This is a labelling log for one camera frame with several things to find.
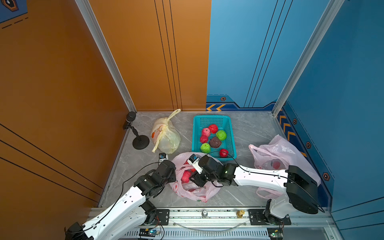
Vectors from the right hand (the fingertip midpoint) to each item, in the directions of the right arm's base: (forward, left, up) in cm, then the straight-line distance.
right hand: (192, 176), depth 78 cm
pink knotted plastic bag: (-6, 0, -2) cm, 7 cm away
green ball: (+30, -19, -3) cm, 35 cm away
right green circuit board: (-23, -40, -12) cm, 48 cm away
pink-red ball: (+1, +4, -3) cm, 5 cm away
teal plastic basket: (+32, -14, -6) cm, 35 cm away
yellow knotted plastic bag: (+25, +18, +3) cm, 30 cm away
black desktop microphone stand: (+26, +36, -6) cm, 45 cm away
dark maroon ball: (+23, -14, -2) cm, 27 cm away
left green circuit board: (-23, +20, -9) cm, 32 cm away
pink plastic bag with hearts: (+9, -45, +7) cm, 47 cm away
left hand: (+5, +10, -1) cm, 12 cm away
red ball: (+35, -14, -3) cm, 37 cm away
